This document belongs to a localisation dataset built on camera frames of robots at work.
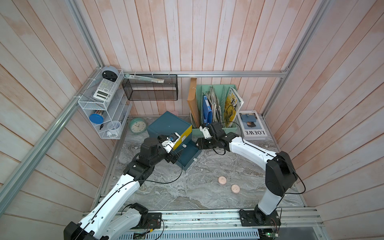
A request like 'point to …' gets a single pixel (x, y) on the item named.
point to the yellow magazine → (233, 103)
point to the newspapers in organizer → (214, 99)
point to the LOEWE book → (252, 127)
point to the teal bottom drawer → (188, 154)
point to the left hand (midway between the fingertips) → (175, 144)
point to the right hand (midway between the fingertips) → (197, 143)
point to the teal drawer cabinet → (168, 123)
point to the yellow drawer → (188, 131)
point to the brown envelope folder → (192, 101)
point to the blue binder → (207, 112)
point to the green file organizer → (221, 90)
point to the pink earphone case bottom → (235, 188)
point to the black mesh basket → (136, 90)
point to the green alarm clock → (137, 125)
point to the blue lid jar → (96, 118)
